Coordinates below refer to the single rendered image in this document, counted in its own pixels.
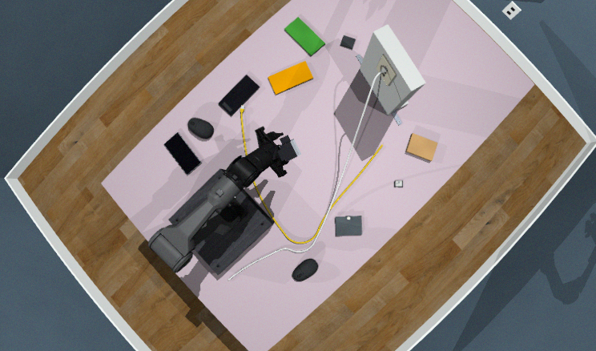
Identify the beige wall plate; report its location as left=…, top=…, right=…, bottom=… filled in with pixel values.
left=376, top=54, right=397, bottom=86

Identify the black computer mouse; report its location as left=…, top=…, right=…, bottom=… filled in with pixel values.
left=292, top=259, right=318, bottom=281

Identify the orange flat rectangular block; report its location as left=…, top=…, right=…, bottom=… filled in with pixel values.
left=268, top=61, right=313, bottom=95

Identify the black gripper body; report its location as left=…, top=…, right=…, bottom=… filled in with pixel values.
left=255, top=126, right=287, bottom=178

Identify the tan flat rectangular block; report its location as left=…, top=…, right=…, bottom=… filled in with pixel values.
left=406, top=134, right=438, bottom=161

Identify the green flat rectangular block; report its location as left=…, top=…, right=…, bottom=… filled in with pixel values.
left=284, top=17, right=325, bottom=56

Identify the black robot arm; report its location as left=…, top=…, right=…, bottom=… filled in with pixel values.
left=148, top=135, right=301, bottom=273

